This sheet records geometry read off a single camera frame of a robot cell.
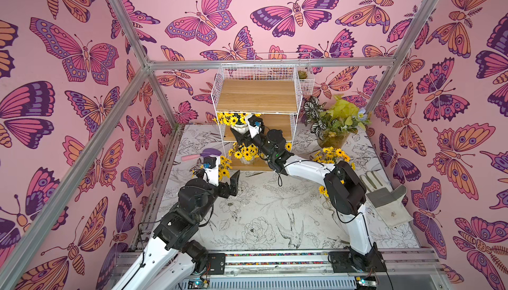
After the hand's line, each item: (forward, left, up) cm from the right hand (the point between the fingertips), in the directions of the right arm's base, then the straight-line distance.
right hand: (242, 119), depth 82 cm
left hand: (-22, +3, -2) cm, 22 cm away
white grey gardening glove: (-23, -65, -29) cm, 75 cm away
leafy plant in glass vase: (+10, -42, -12) cm, 45 cm away
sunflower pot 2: (-3, -20, -14) cm, 25 cm away
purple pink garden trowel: (+3, +22, -29) cm, 37 cm away
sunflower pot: (-7, -1, -16) cm, 17 cm away
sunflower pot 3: (-6, -40, -17) cm, 44 cm away
